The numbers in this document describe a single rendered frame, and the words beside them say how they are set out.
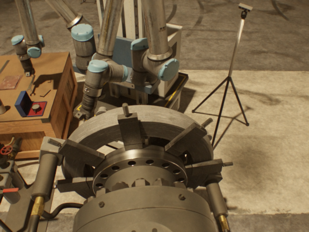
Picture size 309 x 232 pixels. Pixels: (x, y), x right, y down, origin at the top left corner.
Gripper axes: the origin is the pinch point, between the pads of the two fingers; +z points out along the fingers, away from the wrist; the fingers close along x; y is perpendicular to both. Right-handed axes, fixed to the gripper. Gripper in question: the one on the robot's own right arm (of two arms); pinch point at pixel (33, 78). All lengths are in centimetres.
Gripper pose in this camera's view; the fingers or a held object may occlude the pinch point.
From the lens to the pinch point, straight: 226.0
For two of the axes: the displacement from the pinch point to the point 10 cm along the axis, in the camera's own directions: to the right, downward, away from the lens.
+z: 0.0, 7.4, 6.8
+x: 9.9, -1.0, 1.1
